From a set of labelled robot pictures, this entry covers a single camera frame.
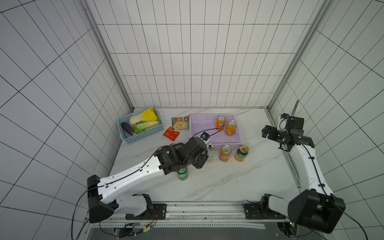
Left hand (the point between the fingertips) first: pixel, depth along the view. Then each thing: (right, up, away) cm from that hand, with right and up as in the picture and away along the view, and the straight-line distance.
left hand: (196, 155), depth 70 cm
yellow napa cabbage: (-33, +20, +34) cm, 51 cm away
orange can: (+17, -2, +13) cm, 22 cm away
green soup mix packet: (-11, +15, +40) cm, 44 cm away
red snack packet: (-17, +7, +33) cm, 37 cm away
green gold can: (+27, -1, +13) cm, 30 cm away
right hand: (+39, +12, +11) cm, 42 cm away
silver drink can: (+8, +1, +11) cm, 14 cm away
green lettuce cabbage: (-36, +13, +29) cm, 48 cm away
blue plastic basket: (-44, +5, +24) cm, 50 cm away
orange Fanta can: (+17, +16, +27) cm, 36 cm away
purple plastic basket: (+3, +14, +37) cm, 39 cm away
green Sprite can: (-7, -11, +6) cm, 14 cm away
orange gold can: (+23, +11, +26) cm, 37 cm away
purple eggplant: (-49, +12, +33) cm, 61 cm away
